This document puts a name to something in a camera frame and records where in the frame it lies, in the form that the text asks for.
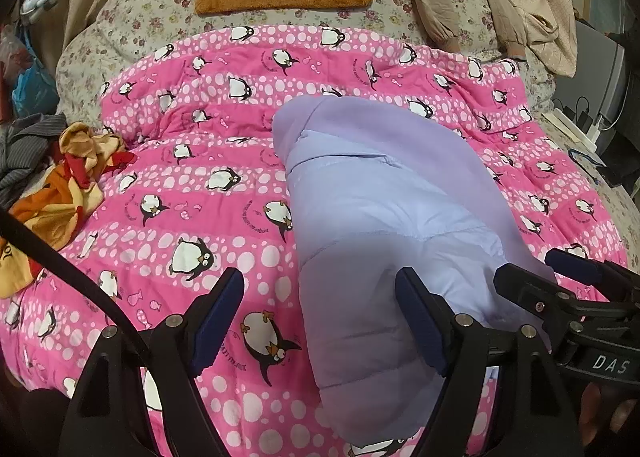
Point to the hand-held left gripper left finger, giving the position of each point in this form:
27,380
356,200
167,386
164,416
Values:
217,322

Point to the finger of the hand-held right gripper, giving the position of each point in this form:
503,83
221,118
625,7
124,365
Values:
575,264
525,284

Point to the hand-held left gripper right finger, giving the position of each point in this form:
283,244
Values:
422,322

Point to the lilac padded jacket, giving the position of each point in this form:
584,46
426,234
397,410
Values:
380,237

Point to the pink penguin blanket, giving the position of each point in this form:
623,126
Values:
200,137

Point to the orange yellow cloth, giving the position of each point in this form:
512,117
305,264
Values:
75,187

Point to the grey cabinet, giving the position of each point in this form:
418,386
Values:
605,67

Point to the grey striped cloth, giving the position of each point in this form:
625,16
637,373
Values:
30,152

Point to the blue plastic bag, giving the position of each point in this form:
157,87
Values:
35,84

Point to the floral bed sheet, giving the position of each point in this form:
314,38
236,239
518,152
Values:
150,22

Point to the red plastic bag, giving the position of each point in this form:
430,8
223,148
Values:
10,72

